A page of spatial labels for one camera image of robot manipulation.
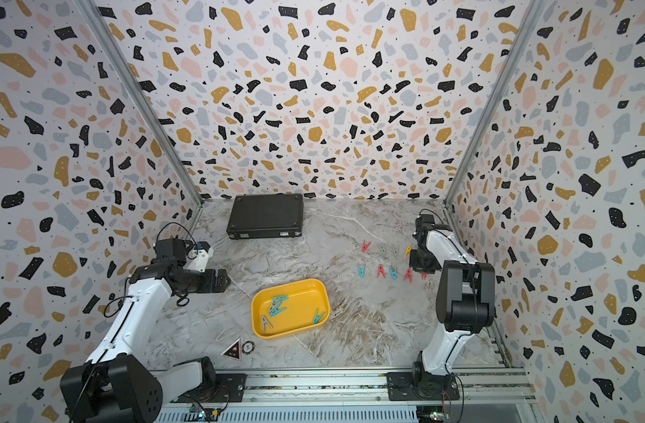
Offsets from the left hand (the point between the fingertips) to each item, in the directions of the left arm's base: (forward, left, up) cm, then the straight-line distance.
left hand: (215, 280), depth 82 cm
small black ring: (-17, -10, -13) cm, 23 cm away
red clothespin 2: (+7, -65, -12) cm, 66 cm away
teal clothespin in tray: (-6, -18, -12) cm, 22 cm away
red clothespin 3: (+4, -69, -7) cm, 69 cm away
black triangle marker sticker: (-18, -6, -12) cm, 22 cm away
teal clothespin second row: (+9, -47, -11) cm, 49 cm away
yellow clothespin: (+18, -66, -11) cm, 70 cm away
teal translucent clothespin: (+8, -59, -12) cm, 61 cm away
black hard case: (+33, -9, -7) cm, 35 cm away
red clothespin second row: (+10, -55, -13) cm, 57 cm away
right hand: (+7, -69, -7) cm, 70 cm away
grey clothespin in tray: (-9, -15, -11) cm, 21 cm away
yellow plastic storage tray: (-4, -22, -13) cm, 26 cm away
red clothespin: (+21, -50, -13) cm, 55 cm away
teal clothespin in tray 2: (-8, -32, -11) cm, 34 cm away
